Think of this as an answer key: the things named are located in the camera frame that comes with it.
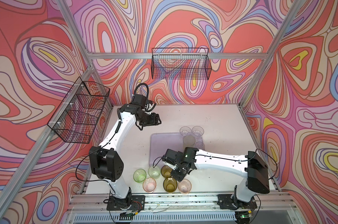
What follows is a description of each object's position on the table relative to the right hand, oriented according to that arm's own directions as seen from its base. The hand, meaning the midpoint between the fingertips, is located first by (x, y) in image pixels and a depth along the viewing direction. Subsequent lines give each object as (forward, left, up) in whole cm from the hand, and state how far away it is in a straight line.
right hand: (180, 177), depth 75 cm
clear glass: (+32, -6, -2) cm, 33 cm away
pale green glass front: (+24, -8, -3) cm, 25 cm away
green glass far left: (+4, +24, -6) cm, 25 cm away
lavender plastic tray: (+26, +12, -6) cm, 29 cm away
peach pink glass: (-3, -3, -7) cm, 8 cm away
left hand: (+29, +12, +14) cm, 34 cm away
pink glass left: (-2, +17, -6) cm, 19 cm away
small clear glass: (+22, -15, -5) cm, 27 cm away
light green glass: (+6, +15, -8) cm, 18 cm away
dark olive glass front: (-2, +6, -7) cm, 9 cm away
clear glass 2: (+33, -15, -3) cm, 36 cm away
